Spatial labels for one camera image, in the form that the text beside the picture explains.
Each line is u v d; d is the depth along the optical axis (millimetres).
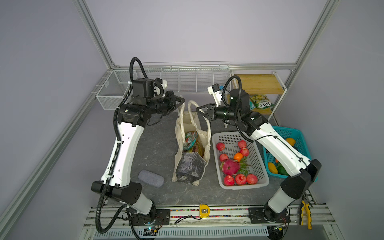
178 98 628
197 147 872
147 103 485
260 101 1010
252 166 884
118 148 408
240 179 807
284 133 991
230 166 809
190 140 850
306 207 757
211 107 578
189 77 990
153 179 830
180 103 635
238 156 890
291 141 959
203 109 635
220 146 956
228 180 802
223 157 891
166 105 558
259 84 906
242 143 939
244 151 913
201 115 641
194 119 756
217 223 733
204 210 743
